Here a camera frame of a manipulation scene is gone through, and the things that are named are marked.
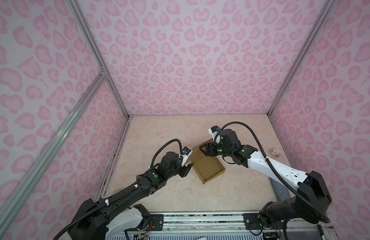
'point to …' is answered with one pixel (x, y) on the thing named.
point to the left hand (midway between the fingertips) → (189, 157)
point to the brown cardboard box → (207, 167)
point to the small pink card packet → (275, 152)
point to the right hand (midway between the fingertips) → (204, 146)
